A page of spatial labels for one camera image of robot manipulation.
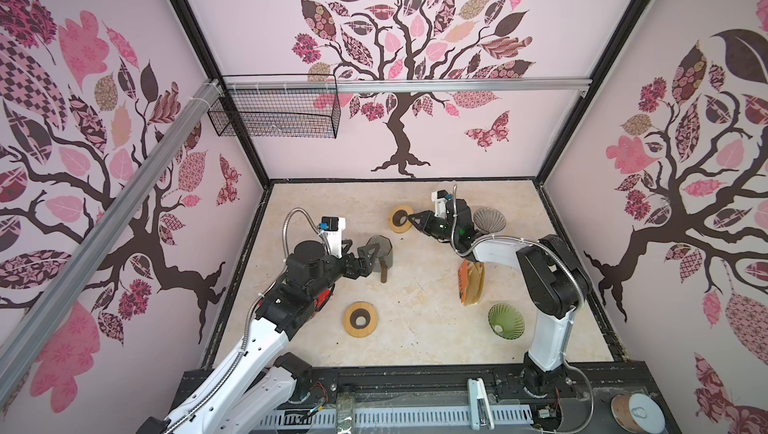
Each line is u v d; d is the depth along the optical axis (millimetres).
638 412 650
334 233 631
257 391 558
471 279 854
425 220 833
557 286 506
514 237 601
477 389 710
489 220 1035
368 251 633
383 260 897
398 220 964
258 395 556
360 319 851
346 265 632
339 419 657
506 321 808
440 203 876
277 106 949
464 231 761
